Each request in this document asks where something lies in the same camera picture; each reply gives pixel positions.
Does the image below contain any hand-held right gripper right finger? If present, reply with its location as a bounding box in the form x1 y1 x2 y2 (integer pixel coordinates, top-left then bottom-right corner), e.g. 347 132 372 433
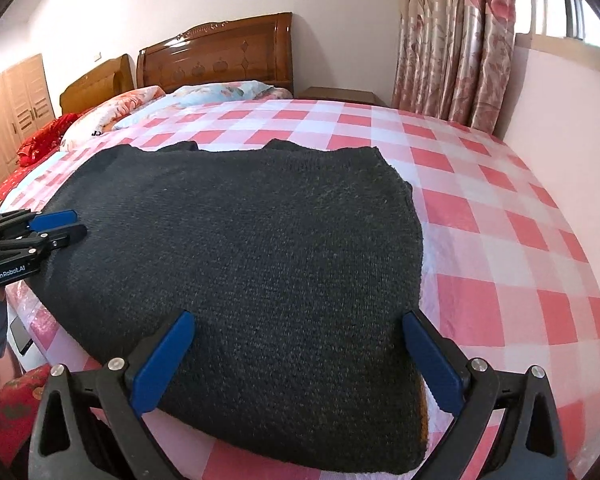
401 308 568 480

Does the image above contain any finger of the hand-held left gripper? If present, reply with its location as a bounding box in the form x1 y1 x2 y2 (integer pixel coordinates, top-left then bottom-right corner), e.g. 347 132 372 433
0 209 79 234
0 224 88 261

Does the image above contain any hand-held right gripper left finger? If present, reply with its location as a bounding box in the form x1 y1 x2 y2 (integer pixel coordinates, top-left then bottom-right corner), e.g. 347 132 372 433
29 310 197 480

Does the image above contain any dark striped knit sweater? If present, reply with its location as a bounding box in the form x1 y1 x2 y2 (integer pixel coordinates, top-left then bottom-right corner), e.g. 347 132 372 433
30 138 427 476

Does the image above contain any red quilt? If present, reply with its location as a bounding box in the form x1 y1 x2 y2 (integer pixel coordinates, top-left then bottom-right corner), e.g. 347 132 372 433
17 112 81 168

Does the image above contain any light wooden wardrobe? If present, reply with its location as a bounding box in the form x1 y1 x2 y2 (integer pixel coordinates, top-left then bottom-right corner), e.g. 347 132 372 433
0 53 56 196

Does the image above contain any pink floral pillow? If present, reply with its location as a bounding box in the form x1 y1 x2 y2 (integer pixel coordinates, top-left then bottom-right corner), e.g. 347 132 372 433
60 85 167 151

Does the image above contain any small wooden headboard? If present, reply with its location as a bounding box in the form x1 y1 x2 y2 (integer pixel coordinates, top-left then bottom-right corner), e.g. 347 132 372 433
60 54 135 116

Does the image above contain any pink checkered tablecloth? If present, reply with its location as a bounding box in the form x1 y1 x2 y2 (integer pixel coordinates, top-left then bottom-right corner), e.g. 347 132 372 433
2 97 600 480

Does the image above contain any light blue floral pillow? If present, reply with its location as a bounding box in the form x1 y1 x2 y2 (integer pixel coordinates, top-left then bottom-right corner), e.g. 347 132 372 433
112 80 276 131

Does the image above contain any large carved wooden headboard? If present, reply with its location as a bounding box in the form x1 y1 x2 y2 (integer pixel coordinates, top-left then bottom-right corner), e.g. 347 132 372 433
136 12 294 96

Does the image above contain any wooden nightstand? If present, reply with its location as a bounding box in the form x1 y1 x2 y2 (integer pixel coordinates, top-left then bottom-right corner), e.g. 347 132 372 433
295 86 381 107

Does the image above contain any pink floral curtain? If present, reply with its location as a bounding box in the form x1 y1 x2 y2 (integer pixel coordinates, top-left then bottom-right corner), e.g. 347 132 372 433
391 0 518 135

